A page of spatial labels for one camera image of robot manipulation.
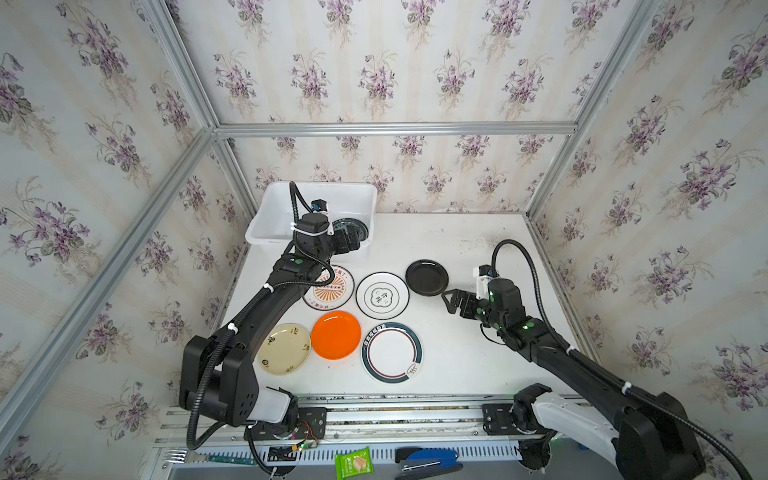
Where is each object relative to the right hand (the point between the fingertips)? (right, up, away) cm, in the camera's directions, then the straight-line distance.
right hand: (451, 298), depth 83 cm
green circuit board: (-53, -35, -14) cm, 65 cm away
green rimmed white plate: (-17, -16, +2) cm, 23 cm away
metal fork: (-66, -34, -14) cm, 76 cm away
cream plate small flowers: (-48, -16, +3) cm, 51 cm away
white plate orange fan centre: (-35, -2, +13) cm, 38 cm away
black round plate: (-4, +4, +19) cm, 19 cm away
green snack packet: (-25, -35, -15) cm, 46 cm away
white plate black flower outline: (-20, -2, +13) cm, 24 cm away
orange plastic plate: (-33, -12, +5) cm, 36 cm away
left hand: (-30, +20, 0) cm, 36 cm away
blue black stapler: (-11, -34, -16) cm, 39 cm away
